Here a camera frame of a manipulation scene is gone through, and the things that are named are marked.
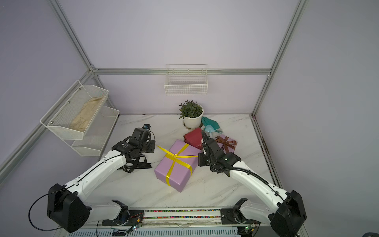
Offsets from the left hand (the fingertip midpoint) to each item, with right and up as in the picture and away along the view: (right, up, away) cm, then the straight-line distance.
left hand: (150, 145), depth 83 cm
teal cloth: (+36, +15, +32) cm, 50 cm away
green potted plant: (+22, +23, +16) cm, 36 cm away
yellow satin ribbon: (+16, -7, -3) cm, 17 cm away
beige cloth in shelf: (-35, +16, -5) cm, 39 cm away
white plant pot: (+25, +14, +23) cm, 37 cm away
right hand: (+29, -7, -3) cm, 30 cm away
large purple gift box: (+17, -10, -4) cm, 20 cm away
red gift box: (+26, +3, +20) cm, 33 cm away
